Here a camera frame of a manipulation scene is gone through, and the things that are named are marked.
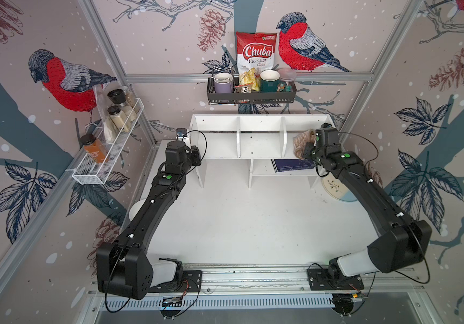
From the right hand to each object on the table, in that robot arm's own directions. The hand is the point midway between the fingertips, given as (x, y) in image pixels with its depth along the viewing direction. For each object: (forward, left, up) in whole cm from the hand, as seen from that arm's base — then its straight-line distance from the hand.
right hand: (307, 145), depth 83 cm
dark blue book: (-2, +7, -11) cm, 13 cm away
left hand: (-3, +45, +4) cm, 46 cm away
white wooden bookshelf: (+5, +20, -1) cm, 21 cm away
